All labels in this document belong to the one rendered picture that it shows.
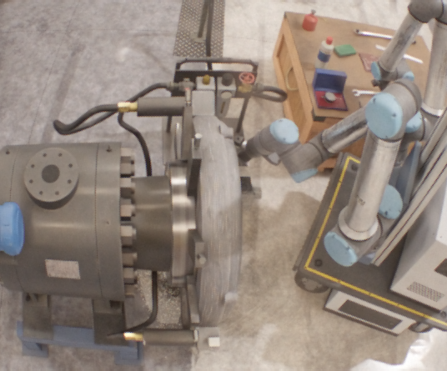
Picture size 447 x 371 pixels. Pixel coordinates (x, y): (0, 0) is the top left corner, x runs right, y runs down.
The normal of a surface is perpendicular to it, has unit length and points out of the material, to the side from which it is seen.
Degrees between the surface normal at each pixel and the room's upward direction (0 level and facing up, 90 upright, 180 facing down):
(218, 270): 48
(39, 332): 0
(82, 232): 35
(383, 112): 83
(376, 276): 0
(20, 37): 0
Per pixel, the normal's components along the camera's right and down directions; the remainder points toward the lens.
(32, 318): 0.15, -0.53
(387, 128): -0.73, 0.40
